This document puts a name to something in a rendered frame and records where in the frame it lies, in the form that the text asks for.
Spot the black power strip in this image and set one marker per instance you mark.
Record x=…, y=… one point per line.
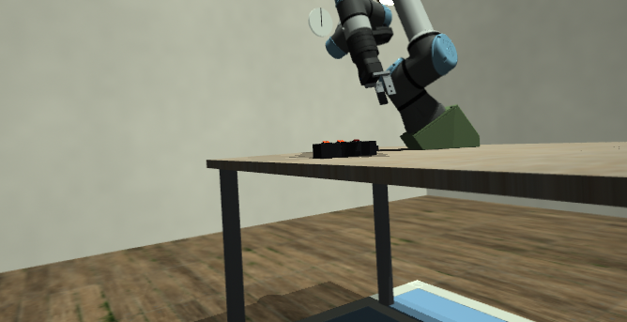
x=344, y=149

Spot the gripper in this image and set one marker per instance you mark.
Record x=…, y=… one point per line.
x=362, y=44

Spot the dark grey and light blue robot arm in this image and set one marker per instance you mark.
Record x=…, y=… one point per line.
x=431, y=56

